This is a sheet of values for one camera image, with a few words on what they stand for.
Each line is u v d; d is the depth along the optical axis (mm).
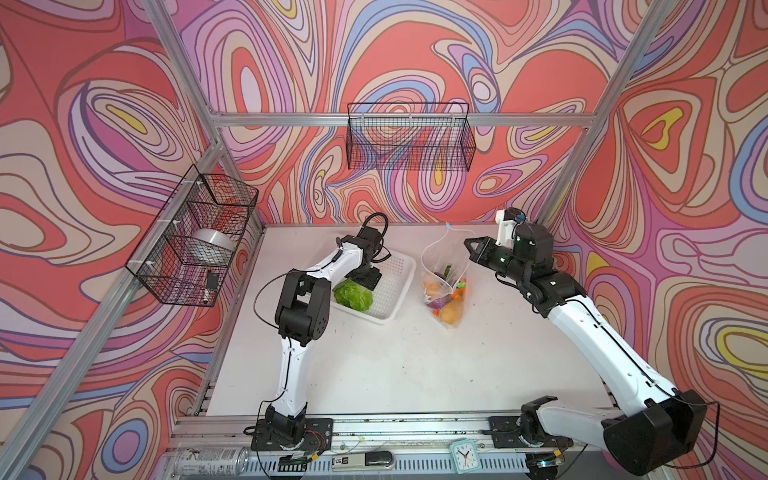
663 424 376
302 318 568
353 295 913
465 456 690
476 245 715
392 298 984
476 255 649
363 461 663
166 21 695
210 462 661
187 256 720
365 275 870
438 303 891
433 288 840
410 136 959
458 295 911
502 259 625
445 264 934
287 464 720
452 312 904
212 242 716
